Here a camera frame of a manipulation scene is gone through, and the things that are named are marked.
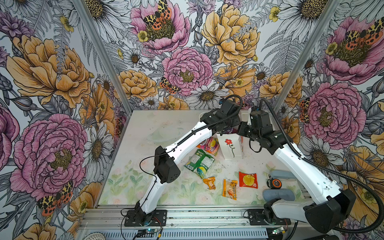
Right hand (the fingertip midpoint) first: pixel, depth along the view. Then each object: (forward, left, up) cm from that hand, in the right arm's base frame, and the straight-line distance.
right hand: (238, 130), depth 77 cm
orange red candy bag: (+5, +12, -21) cm, 25 cm away
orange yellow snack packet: (-21, +4, -25) cm, 32 cm away
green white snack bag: (-5, +20, -24) cm, 31 cm away
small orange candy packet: (-16, +15, -25) cm, 33 cm away
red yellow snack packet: (-16, -7, -25) cm, 31 cm away
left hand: (+4, 0, +1) cm, 5 cm away
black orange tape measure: (-19, -20, -23) cm, 36 cm away
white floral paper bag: (-4, +3, -7) cm, 9 cm away
